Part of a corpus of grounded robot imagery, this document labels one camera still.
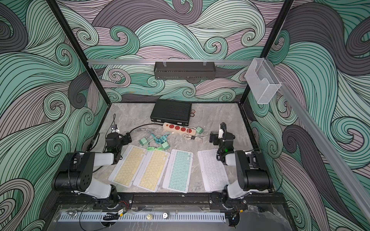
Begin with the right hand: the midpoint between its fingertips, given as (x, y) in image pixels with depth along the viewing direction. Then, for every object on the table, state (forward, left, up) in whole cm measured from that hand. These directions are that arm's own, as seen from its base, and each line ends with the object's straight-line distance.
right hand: (217, 131), depth 94 cm
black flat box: (+21, +32, -3) cm, 39 cm away
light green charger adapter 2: (+5, +11, -5) cm, 13 cm away
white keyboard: (-24, +5, -6) cm, 25 cm away
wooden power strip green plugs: (+6, +26, -4) cm, 27 cm away
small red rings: (+23, +15, -6) cm, 29 cm away
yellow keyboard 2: (-23, +43, -5) cm, 49 cm away
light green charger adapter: (-4, +51, -5) cm, 51 cm away
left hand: (0, +65, +1) cm, 65 cm away
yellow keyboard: (-24, +58, -6) cm, 63 cm away
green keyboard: (-23, +26, -6) cm, 36 cm away
